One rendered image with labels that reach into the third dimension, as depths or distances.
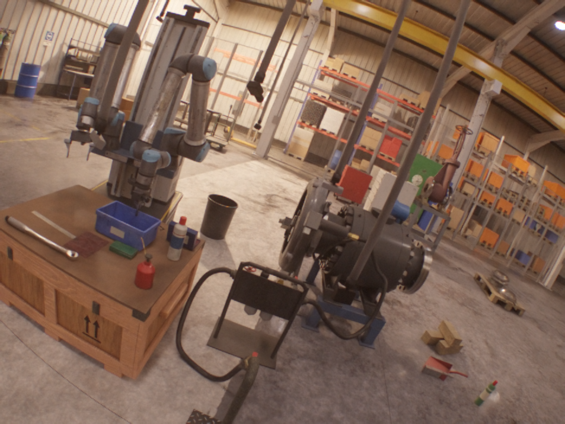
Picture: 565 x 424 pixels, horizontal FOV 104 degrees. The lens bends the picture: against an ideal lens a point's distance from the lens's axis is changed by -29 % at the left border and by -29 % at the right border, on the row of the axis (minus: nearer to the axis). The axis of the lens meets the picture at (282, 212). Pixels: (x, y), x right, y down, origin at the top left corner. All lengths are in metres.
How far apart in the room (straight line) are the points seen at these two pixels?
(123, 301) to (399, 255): 1.82
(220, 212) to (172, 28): 1.67
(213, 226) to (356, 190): 5.22
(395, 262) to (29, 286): 2.26
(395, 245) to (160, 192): 1.87
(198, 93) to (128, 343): 1.34
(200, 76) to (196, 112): 0.25
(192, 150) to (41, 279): 1.21
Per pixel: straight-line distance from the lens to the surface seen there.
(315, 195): 2.11
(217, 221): 2.97
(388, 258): 2.29
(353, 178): 7.62
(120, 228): 1.58
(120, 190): 2.54
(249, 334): 2.02
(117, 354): 1.50
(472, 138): 10.45
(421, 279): 2.51
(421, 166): 9.50
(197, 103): 1.87
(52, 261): 1.42
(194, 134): 2.00
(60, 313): 1.58
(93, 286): 1.30
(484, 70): 10.69
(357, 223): 2.23
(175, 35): 2.44
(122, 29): 2.18
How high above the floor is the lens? 1.27
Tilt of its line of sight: 15 degrees down
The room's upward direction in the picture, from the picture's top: 22 degrees clockwise
